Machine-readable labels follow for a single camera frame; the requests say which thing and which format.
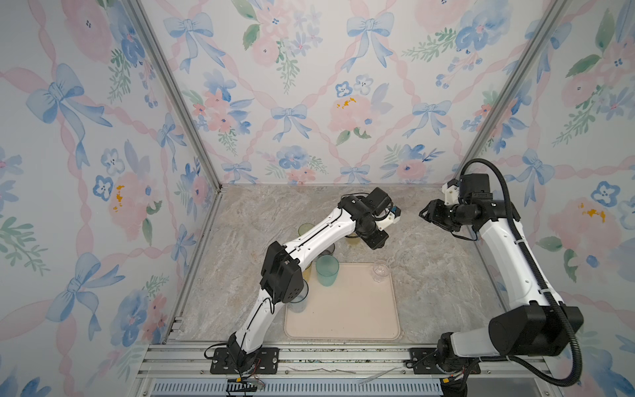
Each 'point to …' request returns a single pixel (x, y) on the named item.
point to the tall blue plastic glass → (300, 303)
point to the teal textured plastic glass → (327, 269)
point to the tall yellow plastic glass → (308, 272)
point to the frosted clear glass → (380, 269)
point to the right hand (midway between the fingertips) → (427, 214)
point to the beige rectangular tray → (356, 307)
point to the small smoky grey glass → (329, 251)
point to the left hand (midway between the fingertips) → (382, 239)
